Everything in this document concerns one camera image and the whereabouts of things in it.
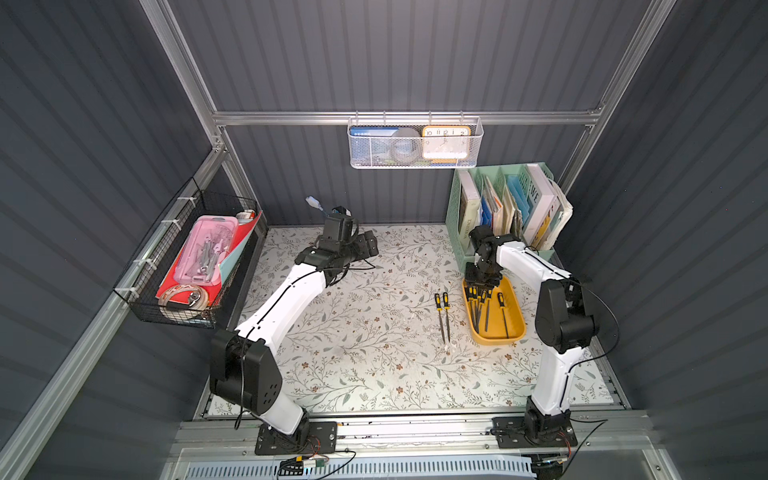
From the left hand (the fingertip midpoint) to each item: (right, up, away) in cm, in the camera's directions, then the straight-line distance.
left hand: (361, 240), depth 83 cm
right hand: (+38, -13, +13) cm, 42 cm away
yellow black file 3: (+45, -21, +13) cm, 51 cm away
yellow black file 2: (+24, -22, +13) cm, 35 cm away
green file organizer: (+48, +14, +13) cm, 52 cm away
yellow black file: (+27, -21, +15) cm, 37 cm away
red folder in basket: (-33, -12, -15) cm, 38 cm away
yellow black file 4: (+41, -17, +16) cm, 48 cm away
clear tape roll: (-40, -15, -15) cm, 45 cm away
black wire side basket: (-44, -8, -21) cm, 49 cm away
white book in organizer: (+58, +11, +13) cm, 61 cm away
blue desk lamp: (-17, +13, +13) cm, 25 cm away
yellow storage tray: (+43, -25, +11) cm, 51 cm away
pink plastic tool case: (-37, -2, -11) cm, 38 cm away
